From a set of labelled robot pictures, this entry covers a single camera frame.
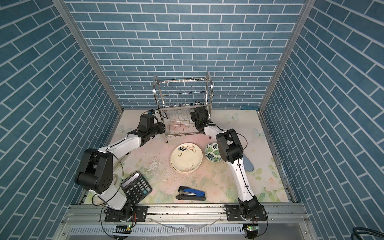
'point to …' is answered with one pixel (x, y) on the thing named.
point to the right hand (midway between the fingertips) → (198, 109)
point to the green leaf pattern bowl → (212, 152)
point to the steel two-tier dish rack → (178, 100)
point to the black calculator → (135, 188)
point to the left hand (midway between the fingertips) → (164, 124)
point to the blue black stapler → (186, 193)
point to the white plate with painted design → (186, 158)
